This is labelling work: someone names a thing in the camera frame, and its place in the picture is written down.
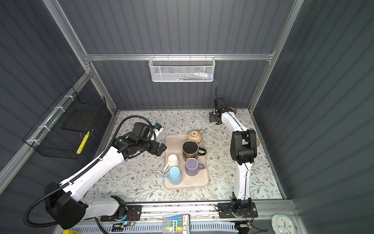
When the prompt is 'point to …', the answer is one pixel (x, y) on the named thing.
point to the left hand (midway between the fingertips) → (160, 145)
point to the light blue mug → (175, 175)
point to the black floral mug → (191, 149)
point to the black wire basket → (61, 131)
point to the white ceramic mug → (172, 160)
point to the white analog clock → (282, 224)
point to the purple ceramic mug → (192, 166)
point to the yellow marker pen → (85, 138)
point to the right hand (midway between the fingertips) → (219, 117)
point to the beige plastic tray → (174, 142)
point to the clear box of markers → (176, 224)
